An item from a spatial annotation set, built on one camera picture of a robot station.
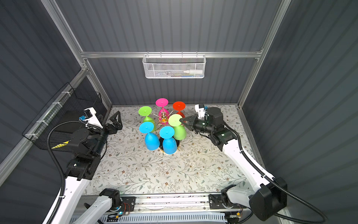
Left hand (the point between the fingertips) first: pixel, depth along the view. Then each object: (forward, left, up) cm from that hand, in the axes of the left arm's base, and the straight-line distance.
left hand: (110, 114), depth 63 cm
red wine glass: (+12, -32, -9) cm, 36 cm away
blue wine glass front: (-8, -26, -17) cm, 32 cm away
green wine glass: (+10, -13, -9) cm, 19 cm away
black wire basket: (+15, +31, -8) cm, 35 cm away
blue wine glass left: (-4, -17, -18) cm, 25 cm away
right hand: (-1, -32, -6) cm, 33 cm away
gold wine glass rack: (-2, -21, -23) cm, 31 cm away
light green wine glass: (0, -32, -16) cm, 36 cm away
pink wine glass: (+5, -24, -7) cm, 25 cm away
